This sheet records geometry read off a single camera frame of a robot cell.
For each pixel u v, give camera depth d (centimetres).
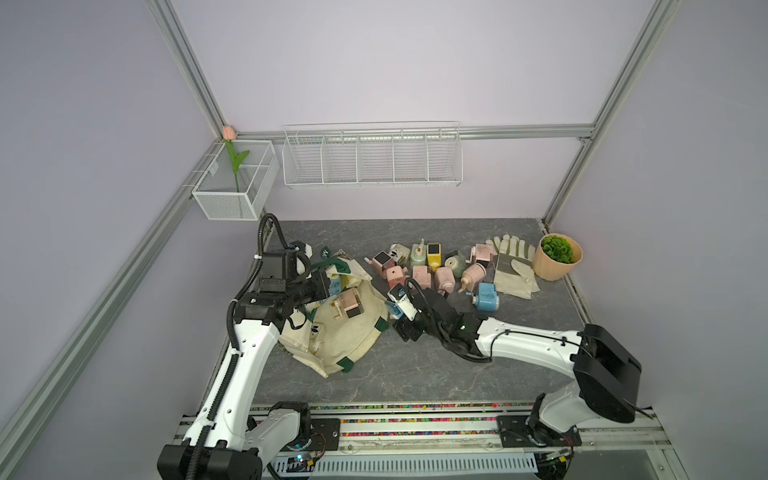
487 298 93
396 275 97
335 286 94
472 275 96
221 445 37
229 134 89
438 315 61
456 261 100
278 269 56
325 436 73
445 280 94
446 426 76
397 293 71
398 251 105
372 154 99
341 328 91
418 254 102
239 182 89
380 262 99
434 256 102
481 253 105
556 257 96
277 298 52
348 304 91
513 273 105
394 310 76
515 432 73
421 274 99
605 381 42
